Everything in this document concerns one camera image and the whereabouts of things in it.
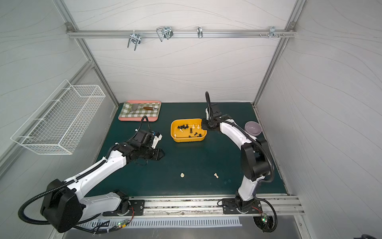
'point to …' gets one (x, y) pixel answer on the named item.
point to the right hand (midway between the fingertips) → (204, 123)
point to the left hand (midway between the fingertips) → (163, 154)
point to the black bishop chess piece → (184, 127)
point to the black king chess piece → (191, 131)
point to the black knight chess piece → (200, 135)
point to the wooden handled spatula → (136, 106)
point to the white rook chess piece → (175, 135)
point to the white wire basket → (58, 125)
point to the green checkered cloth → (135, 110)
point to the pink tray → (139, 119)
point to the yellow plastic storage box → (187, 130)
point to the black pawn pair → (187, 126)
